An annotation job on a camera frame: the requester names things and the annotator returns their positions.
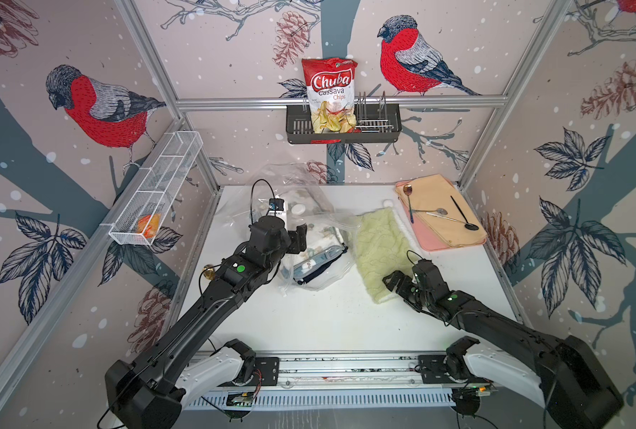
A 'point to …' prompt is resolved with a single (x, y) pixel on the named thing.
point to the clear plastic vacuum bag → (295, 183)
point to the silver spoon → (441, 211)
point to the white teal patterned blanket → (326, 245)
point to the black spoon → (468, 225)
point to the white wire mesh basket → (139, 216)
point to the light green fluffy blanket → (382, 248)
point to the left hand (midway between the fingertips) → (299, 221)
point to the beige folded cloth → (438, 204)
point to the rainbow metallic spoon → (407, 189)
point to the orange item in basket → (153, 226)
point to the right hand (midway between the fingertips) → (390, 284)
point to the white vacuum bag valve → (298, 209)
